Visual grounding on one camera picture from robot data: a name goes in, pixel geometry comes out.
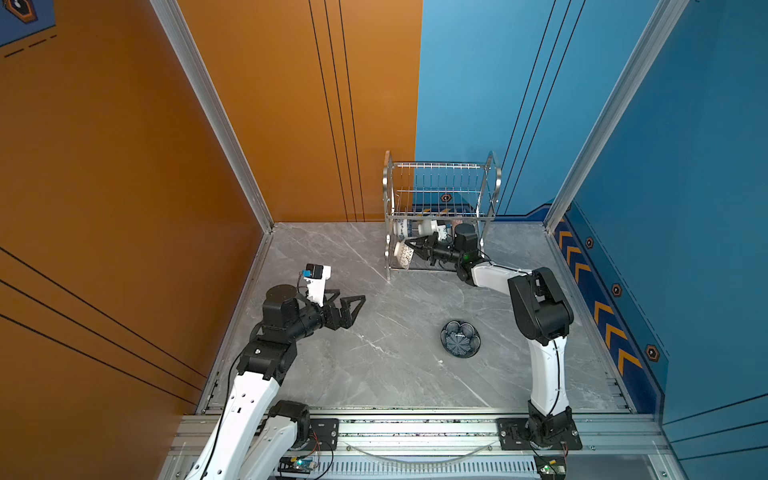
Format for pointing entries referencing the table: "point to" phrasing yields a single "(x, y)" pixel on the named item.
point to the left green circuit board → (304, 464)
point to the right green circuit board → (551, 467)
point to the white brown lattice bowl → (404, 253)
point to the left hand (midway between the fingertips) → (352, 292)
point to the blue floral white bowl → (402, 228)
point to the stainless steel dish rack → (435, 214)
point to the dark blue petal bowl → (460, 339)
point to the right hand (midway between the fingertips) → (408, 244)
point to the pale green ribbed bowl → (427, 227)
